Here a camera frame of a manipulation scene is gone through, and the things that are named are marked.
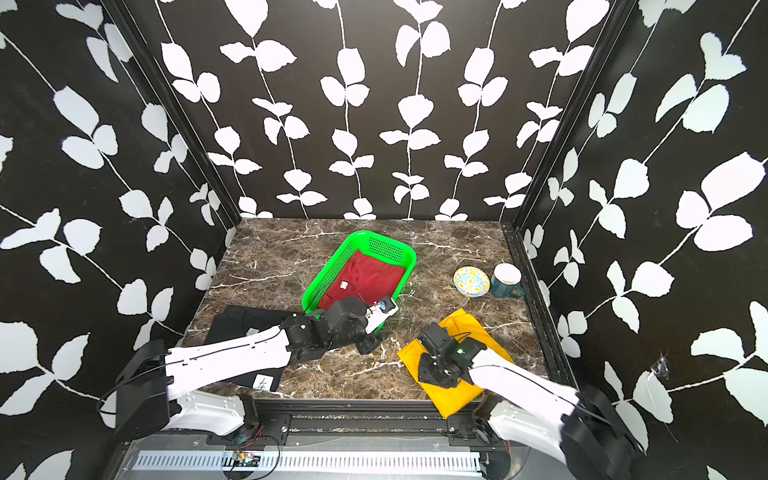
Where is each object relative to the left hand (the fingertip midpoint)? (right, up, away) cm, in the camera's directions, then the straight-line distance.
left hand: (386, 319), depth 76 cm
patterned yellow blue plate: (+29, +7, +26) cm, 39 cm away
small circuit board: (-35, -32, -5) cm, 48 cm away
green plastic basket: (-7, +20, +31) cm, 38 cm away
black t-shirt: (-47, -5, +17) cm, 50 cm away
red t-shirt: (-8, +8, +26) cm, 28 cm away
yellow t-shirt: (+16, -22, +2) cm, 27 cm away
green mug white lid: (+37, +8, +15) cm, 40 cm away
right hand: (+9, -16, +5) cm, 19 cm away
